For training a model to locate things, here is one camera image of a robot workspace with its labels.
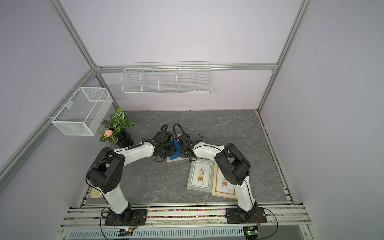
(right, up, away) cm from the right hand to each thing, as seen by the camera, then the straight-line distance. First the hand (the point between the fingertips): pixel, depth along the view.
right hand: (185, 151), depth 97 cm
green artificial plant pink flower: (-39, +15, -17) cm, 45 cm away
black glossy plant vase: (-38, +8, -3) cm, 39 cm away
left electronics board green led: (-27, -35, -25) cm, 51 cm away
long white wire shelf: (-13, +49, +4) cm, 51 cm away
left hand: (-7, 0, -2) cm, 7 cm away
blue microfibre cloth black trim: (-4, +4, -9) cm, 11 cm away
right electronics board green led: (+34, -34, -24) cm, 54 cm away
